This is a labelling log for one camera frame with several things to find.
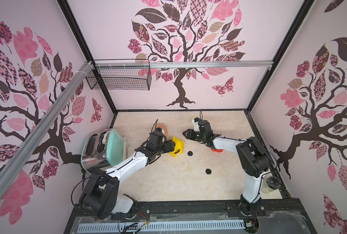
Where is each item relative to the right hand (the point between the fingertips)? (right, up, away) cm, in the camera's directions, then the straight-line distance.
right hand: (185, 132), depth 95 cm
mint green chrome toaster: (-44, -8, -19) cm, 49 cm away
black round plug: (+14, -24, -7) cm, 28 cm away
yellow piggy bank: (-4, -9, -6) cm, 11 cm away
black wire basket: (-43, +38, 0) cm, 57 cm away
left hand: (-9, -9, -8) cm, 15 cm away
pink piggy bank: (-15, +3, +4) cm, 16 cm away
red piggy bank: (+21, -12, -4) cm, 25 cm away
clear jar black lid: (+43, -26, -22) cm, 55 cm away
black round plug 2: (+3, -14, 0) cm, 15 cm away
